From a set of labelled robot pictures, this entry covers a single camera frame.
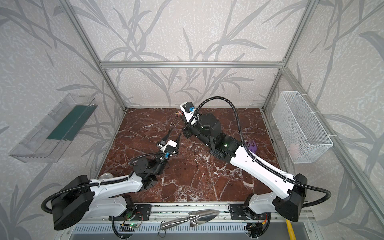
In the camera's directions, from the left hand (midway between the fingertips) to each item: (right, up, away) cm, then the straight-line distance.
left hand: (176, 126), depth 66 cm
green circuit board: (-22, -49, +4) cm, 54 cm away
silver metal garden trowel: (+8, -45, +6) cm, 46 cm away
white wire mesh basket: (+54, -5, -6) cm, 54 cm away
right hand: (+3, +7, -2) cm, 8 cm away
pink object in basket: (+58, -13, +7) cm, 59 cm away
